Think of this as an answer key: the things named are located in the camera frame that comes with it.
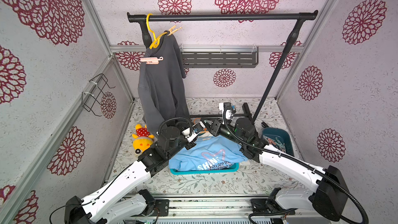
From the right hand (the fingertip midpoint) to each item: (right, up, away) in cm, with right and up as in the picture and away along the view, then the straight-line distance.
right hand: (201, 118), depth 67 cm
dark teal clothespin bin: (+49, -14, +30) cm, 60 cm away
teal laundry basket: (+15, -26, +11) cm, 32 cm away
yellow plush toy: (-34, -13, +22) cm, 42 cm away
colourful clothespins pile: (+47, -16, +28) cm, 57 cm away
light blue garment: (+9, -18, +13) cm, 23 cm away
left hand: (-3, -4, +4) cm, 6 cm away
